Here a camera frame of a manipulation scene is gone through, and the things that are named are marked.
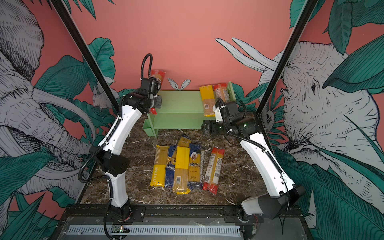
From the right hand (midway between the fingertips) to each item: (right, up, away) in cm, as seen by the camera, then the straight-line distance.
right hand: (207, 125), depth 70 cm
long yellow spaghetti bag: (-14, -19, +19) cm, 31 cm away
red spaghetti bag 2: (+5, -29, +15) cm, 33 cm away
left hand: (-29, +16, +9) cm, 34 cm away
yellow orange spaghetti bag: (+2, +19, +21) cm, 28 cm away
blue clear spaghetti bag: (-2, -26, +18) cm, 31 cm away
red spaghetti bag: (+10, +21, +20) cm, 31 cm away
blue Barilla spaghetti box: (-20, -24, +15) cm, 35 cm away
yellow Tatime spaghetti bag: (-27, -29, +14) cm, 42 cm away
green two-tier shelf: (-15, +9, +14) cm, 22 cm away
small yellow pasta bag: (-14, -12, +27) cm, 33 cm away
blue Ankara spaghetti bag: (-7, -30, +11) cm, 32 cm away
